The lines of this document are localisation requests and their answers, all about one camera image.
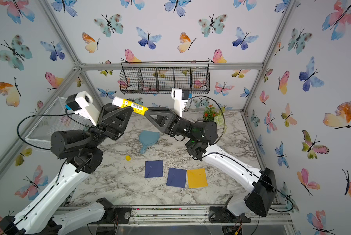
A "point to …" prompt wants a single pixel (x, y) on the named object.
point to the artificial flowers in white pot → (211, 113)
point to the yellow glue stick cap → (128, 158)
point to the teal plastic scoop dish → (147, 138)
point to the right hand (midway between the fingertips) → (147, 116)
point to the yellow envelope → (197, 178)
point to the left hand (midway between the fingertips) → (127, 108)
